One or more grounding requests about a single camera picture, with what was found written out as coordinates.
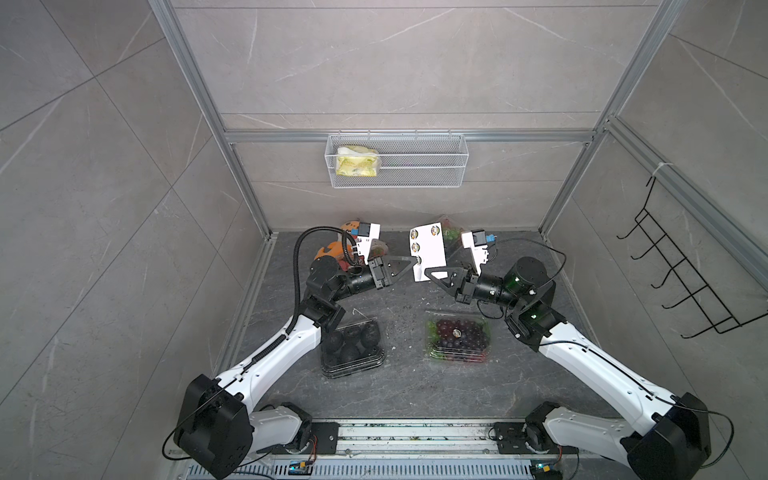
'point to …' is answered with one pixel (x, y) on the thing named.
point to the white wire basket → (407, 161)
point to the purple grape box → (458, 336)
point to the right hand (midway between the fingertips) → (429, 276)
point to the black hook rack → (709, 304)
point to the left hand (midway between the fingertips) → (418, 262)
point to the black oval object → (549, 293)
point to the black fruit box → (352, 348)
